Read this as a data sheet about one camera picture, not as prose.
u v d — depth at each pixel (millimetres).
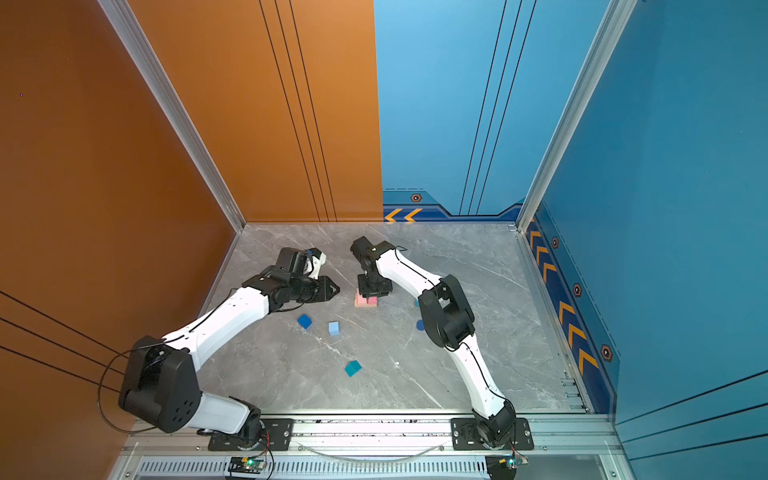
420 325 931
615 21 707
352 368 833
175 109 862
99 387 673
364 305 945
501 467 706
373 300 940
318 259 810
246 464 708
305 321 919
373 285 837
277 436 735
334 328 892
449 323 585
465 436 725
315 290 752
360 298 940
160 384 422
